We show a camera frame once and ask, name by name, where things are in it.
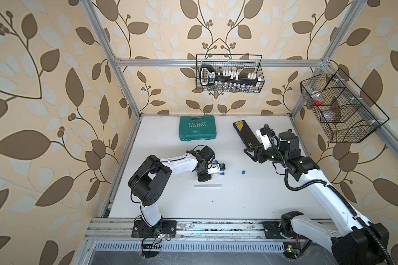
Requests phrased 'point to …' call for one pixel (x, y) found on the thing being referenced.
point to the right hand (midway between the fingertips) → (248, 148)
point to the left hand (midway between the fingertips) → (205, 172)
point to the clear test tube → (208, 185)
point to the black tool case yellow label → (245, 133)
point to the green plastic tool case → (197, 127)
